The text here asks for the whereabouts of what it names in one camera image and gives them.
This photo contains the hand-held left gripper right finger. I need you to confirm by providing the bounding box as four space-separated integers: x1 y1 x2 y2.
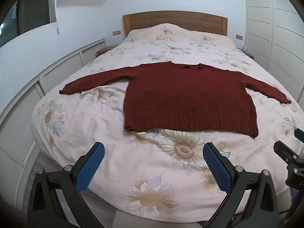
203 142 279 228

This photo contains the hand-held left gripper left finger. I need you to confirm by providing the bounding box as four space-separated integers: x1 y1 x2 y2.
27 142 114 228

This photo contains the dark red knitted sweater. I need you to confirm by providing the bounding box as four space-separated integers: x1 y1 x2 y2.
59 61 292 138

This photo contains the floral pink bed blanket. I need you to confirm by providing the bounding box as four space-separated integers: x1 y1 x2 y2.
31 23 301 219

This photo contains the purple patterned cloth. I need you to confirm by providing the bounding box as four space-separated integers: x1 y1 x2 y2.
291 186 304 209

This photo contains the cluttered bedside table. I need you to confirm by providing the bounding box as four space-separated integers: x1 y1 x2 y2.
239 47 255 61

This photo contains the white wardrobe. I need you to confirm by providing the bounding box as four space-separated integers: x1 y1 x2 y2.
245 0 304 105

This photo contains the wooden nightstand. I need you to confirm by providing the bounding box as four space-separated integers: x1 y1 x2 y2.
96 45 117 57

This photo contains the wooden headboard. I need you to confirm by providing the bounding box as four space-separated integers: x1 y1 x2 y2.
122 11 228 37

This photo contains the dark window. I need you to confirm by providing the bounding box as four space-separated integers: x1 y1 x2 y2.
0 0 50 48

